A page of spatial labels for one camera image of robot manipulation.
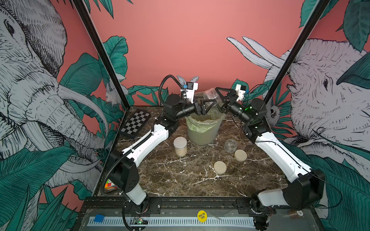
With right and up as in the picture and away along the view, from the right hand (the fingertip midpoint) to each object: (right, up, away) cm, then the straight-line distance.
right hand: (213, 93), depth 63 cm
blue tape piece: (-56, -61, +7) cm, 83 cm away
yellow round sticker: (-5, -61, +8) cm, 62 cm away
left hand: (0, -2, +1) cm, 2 cm away
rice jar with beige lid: (+18, -30, +35) cm, 49 cm away
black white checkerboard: (-51, -15, +41) cm, 67 cm away
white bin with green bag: (-3, -18, +16) cm, 24 cm away
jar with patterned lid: (-16, -27, +21) cm, 38 cm away
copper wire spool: (+40, -58, +5) cm, 71 cm away
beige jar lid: (+23, -36, +30) cm, 52 cm away
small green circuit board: (-36, -62, +6) cm, 72 cm away
